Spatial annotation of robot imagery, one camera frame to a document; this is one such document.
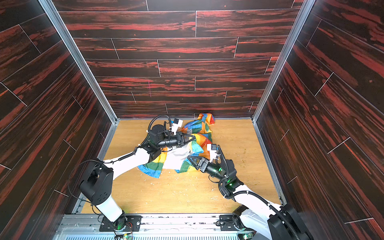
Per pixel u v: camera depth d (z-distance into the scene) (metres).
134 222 0.74
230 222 0.73
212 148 0.69
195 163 0.66
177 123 0.75
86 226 0.73
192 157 0.67
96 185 0.46
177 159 0.96
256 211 0.51
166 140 0.69
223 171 0.60
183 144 0.72
